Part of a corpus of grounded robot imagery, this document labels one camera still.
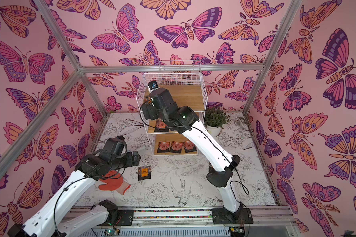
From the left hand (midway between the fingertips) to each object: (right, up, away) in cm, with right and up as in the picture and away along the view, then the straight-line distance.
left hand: (135, 157), depth 75 cm
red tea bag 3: (+20, +1, +24) cm, 31 cm away
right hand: (+9, +25, -10) cm, 28 cm away
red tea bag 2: (+11, +2, +25) cm, 27 cm away
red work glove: (-15, -17, +10) cm, 25 cm away
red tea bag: (+12, +15, +5) cm, 20 cm away
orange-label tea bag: (+1, -12, +13) cm, 18 cm away
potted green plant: (+44, +20, +15) cm, 51 cm away
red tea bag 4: (+29, +2, +23) cm, 37 cm away
